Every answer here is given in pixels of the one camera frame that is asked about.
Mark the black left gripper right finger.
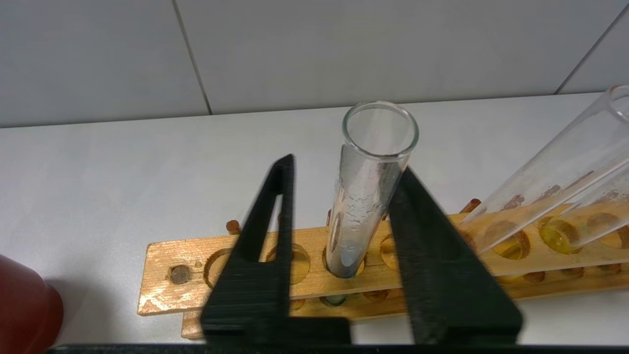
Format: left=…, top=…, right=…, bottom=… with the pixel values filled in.
left=388, top=166, right=523, bottom=346

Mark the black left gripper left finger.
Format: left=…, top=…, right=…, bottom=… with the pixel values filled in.
left=200, top=154, right=352, bottom=346

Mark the test tube with blue pigment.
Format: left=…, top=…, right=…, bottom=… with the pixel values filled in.
left=324, top=101, right=419, bottom=308

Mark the wooden test tube rack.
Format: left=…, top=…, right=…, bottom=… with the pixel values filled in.
left=137, top=199, right=629, bottom=340

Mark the test tube with yellow pigment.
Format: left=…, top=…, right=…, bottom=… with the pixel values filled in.
left=541, top=162, right=629, bottom=254

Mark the test tube with orange-red pigment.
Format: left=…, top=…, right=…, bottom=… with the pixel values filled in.
left=459, top=85, right=629, bottom=256

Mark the dark red plastic cup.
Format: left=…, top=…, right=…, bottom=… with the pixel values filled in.
left=0, top=255, right=64, bottom=347

